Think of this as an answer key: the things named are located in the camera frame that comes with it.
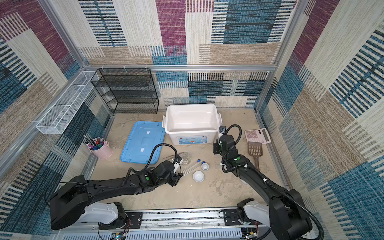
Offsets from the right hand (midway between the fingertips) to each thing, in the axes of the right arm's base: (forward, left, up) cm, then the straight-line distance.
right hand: (218, 141), depth 86 cm
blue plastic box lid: (+8, +50, -14) cm, 52 cm away
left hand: (-13, +22, -7) cm, 27 cm away
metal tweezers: (-1, +29, -14) cm, 33 cm away
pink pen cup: (+1, +69, -2) cm, 69 cm away
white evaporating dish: (-15, +12, -13) cm, 23 cm away
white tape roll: (-19, -14, -14) cm, 27 cm away
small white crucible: (-9, +8, -12) cm, 17 cm away
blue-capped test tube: (-5, +11, -13) cm, 18 cm away
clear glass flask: (-6, +19, -8) cm, 21 cm away
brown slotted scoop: (+2, -26, -15) cm, 30 cm away
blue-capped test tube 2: (-7, +9, -13) cm, 17 cm away
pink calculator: (+11, -31, -12) cm, 35 cm away
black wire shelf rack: (+44, +60, +4) cm, 75 cm away
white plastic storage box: (+24, +15, -13) cm, 31 cm away
